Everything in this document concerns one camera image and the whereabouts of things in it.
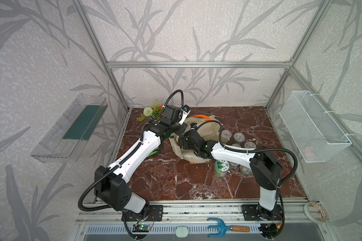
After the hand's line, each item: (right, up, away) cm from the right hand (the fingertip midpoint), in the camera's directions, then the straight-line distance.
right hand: (184, 139), depth 89 cm
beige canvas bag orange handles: (+17, +6, +15) cm, 24 cm away
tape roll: (+70, -34, -15) cm, 79 cm away
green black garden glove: (-19, -9, +6) cm, 22 cm away
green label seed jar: (+35, -1, +8) cm, 36 cm away
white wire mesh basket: (+58, +4, -26) cm, 64 cm away
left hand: (0, +10, -8) cm, 13 cm away
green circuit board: (-20, -40, -18) cm, 48 cm away
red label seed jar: (+42, -5, +5) cm, 42 cm away
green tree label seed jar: (+21, -15, -8) cm, 27 cm away
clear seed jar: (+32, -4, +3) cm, 33 cm away
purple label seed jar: (+27, +1, +9) cm, 29 cm away
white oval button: (0, -39, -22) cm, 45 cm away
